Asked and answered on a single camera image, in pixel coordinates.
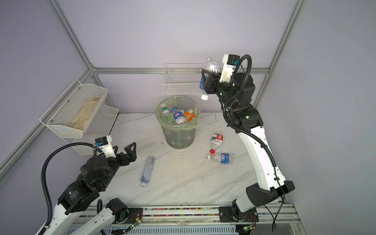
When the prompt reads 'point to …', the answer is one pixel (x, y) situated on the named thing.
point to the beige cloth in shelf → (83, 115)
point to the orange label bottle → (190, 114)
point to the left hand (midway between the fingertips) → (127, 148)
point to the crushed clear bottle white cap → (147, 171)
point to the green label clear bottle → (168, 116)
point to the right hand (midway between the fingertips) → (201, 73)
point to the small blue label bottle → (179, 118)
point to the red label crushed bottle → (216, 141)
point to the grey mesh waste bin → (179, 139)
